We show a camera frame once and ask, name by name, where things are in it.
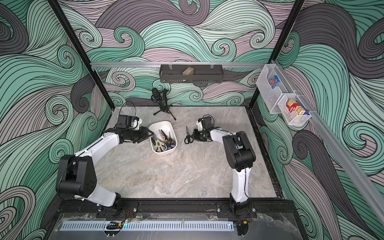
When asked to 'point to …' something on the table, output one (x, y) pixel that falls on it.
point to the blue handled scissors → (170, 142)
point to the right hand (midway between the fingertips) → (194, 136)
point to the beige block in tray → (188, 71)
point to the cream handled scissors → (160, 146)
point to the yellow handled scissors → (168, 140)
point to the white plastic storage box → (165, 125)
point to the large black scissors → (189, 138)
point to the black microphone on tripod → (160, 98)
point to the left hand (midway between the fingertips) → (151, 133)
